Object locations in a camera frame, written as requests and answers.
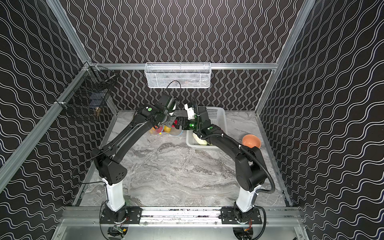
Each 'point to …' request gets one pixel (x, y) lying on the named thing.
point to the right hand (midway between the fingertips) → (177, 121)
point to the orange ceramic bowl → (251, 140)
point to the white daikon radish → (198, 140)
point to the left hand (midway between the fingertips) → (172, 116)
